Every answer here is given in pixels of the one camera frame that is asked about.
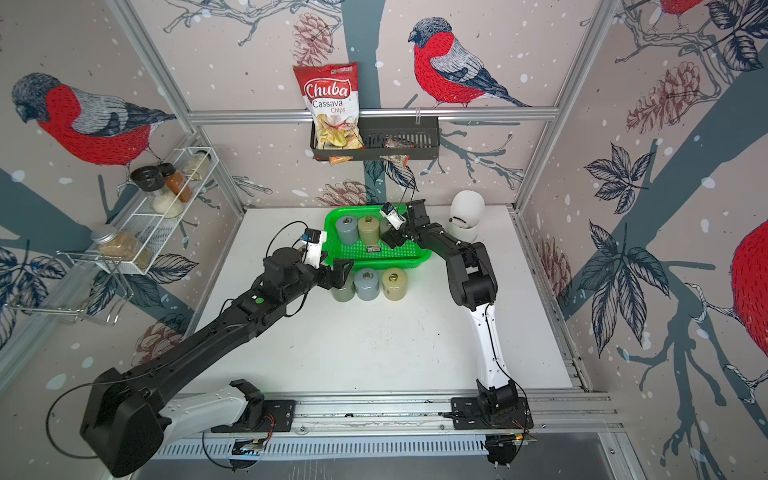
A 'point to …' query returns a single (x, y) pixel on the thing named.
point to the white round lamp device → (467, 209)
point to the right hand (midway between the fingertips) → (388, 226)
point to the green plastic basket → (368, 256)
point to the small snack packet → (393, 144)
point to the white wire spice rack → (153, 229)
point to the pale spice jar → (197, 166)
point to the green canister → (344, 294)
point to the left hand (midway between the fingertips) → (345, 251)
